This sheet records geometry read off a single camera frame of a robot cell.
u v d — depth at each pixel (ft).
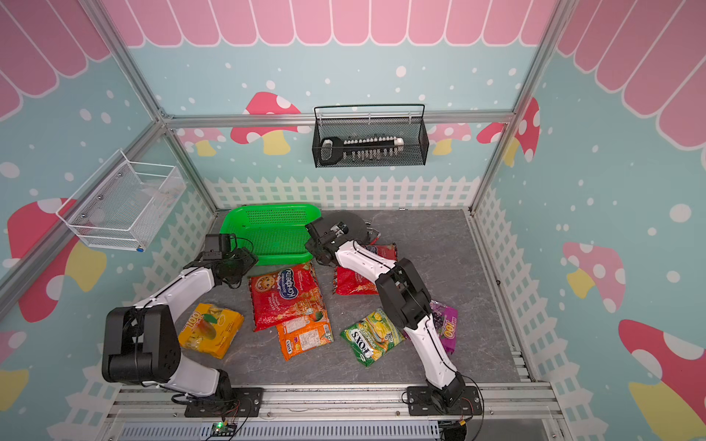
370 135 3.07
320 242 2.48
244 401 2.43
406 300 1.84
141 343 1.58
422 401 2.48
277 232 3.69
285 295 2.99
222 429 2.39
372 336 2.74
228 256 2.55
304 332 2.79
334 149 2.94
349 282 3.14
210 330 2.69
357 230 3.61
